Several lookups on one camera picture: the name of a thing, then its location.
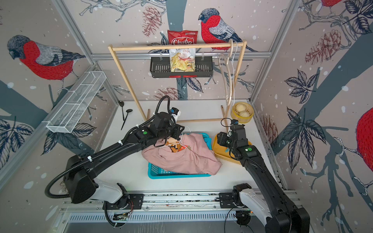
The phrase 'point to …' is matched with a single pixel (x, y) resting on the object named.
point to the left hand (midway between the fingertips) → (185, 125)
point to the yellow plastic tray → (223, 153)
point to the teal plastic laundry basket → (155, 172)
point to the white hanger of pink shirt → (181, 139)
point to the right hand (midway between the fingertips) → (220, 134)
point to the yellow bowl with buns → (243, 112)
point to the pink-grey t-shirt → (189, 153)
